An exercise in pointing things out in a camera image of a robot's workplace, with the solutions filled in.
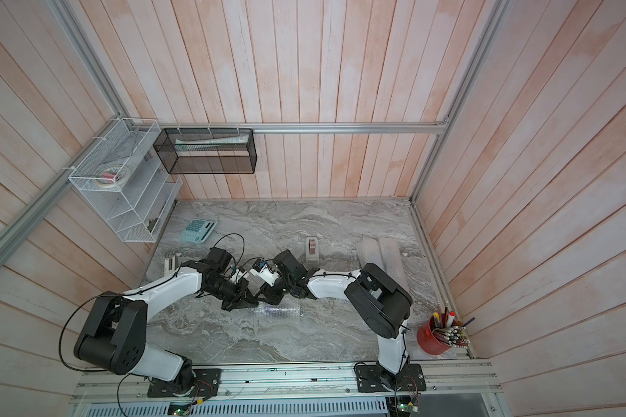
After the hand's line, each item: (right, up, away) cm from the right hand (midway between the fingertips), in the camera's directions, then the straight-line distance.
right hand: (260, 292), depth 88 cm
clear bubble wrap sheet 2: (+43, +13, +10) cm, 46 cm away
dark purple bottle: (+8, -5, -6) cm, 11 cm away
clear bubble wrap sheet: (+48, +11, +8) cm, 50 cm away
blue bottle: (+39, +13, +8) cm, 42 cm away
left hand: (0, -3, -6) cm, 7 cm away
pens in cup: (+53, -4, -22) cm, 58 cm away
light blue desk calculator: (-30, +21, +19) cm, 41 cm away
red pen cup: (+51, -11, -14) cm, 54 cm away
